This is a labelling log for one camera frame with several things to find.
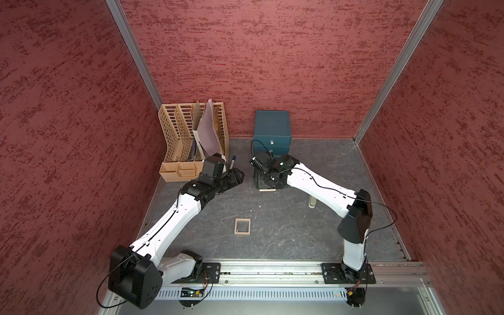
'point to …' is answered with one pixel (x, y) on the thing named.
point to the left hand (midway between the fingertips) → (238, 180)
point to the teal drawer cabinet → (272, 132)
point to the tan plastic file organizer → (184, 154)
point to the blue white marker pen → (232, 162)
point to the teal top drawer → (272, 140)
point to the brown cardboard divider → (197, 114)
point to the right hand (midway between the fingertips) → (266, 186)
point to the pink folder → (208, 132)
